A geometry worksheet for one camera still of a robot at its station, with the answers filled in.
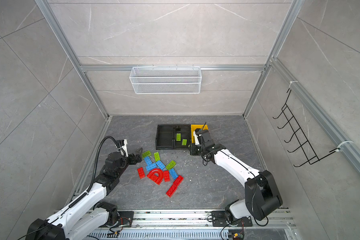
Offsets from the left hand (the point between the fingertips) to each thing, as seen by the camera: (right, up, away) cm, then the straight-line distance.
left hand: (134, 146), depth 83 cm
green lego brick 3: (+20, -13, +9) cm, 25 cm away
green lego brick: (+5, -7, +13) cm, 15 cm away
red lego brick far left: (+3, -17, +5) cm, 18 cm away
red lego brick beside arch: (+18, -18, +3) cm, 26 cm away
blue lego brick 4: (+22, -17, +6) cm, 28 cm away
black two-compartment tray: (+15, +3, +28) cm, 32 cm away
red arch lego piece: (+12, -18, +4) cm, 22 cm away
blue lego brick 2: (+8, -13, +7) cm, 17 cm away
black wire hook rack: (+80, +3, -21) cm, 83 cm away
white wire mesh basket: (+16, +43, +18) cm, 49 cm away
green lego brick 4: (+28, 0, +20) cm, 35 cm away
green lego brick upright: (+11, -8, +13) cm, 19 cm away
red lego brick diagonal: (+24, -22, +2) cm, 33 cm away
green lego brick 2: (+24, +4, +21) cm, 32 cm away
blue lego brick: (+5, -11, +10) cm, 16 cm away
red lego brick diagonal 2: (+21, -26, -1) cm, 33 cm away
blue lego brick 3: (+14, -12, +8) cm, 20 cm away
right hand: (+32, -1, +4) cm, 33 cm away
